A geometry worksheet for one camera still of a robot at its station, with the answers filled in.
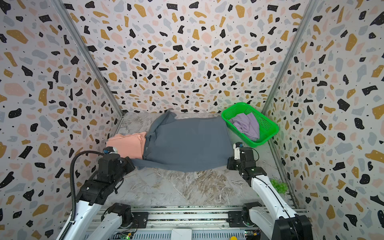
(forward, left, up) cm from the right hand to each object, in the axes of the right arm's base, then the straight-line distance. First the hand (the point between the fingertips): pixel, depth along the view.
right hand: (227, 156), depth 85 cm
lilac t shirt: (+30, -18, -7) cm, 36 cm away
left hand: (-7, +49, +10) cm, 51 cm away
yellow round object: (-37, 0, -5) cm, 38 cm away
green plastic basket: (+28, -33, -9) cm, 44 cm away
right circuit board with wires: (-35, -9, -11) cm, 38 cm away
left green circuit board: (-37, +50, -11) cm, 64 cm away
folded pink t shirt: (+9, +60, -5) cm, 61 cm away
